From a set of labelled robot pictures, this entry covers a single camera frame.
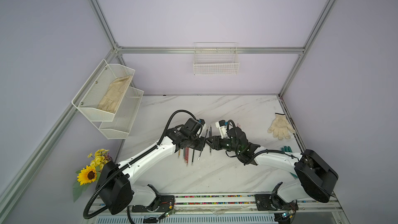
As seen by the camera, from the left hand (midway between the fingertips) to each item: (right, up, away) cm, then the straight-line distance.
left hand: (202, 145), depth 79 cm
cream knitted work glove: (+53, +7, +23) cm, 58 cm away
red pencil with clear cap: (-10, -8, +9) cm, 16 cm away
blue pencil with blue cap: (-6, -9, +9) cm, 14 cm away
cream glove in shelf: (-47, +25, -1) cm, 53 cm away
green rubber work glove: (+51, -5, +13) cm, 53 cm away
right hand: (+2, +2, +2) cm, 4 cm away
